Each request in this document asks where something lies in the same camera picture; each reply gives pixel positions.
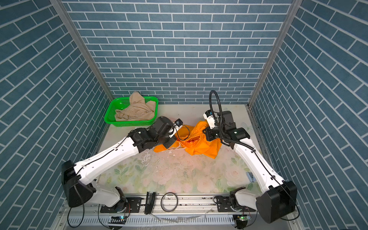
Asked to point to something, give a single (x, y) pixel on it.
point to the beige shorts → (138, 109)
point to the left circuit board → (120, 219)
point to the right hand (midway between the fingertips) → (203, 128)
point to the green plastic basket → (121, 103)
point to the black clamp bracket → (149, 202)
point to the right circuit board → (244, 218)
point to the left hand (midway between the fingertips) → (174, 135)
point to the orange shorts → (192, 137)
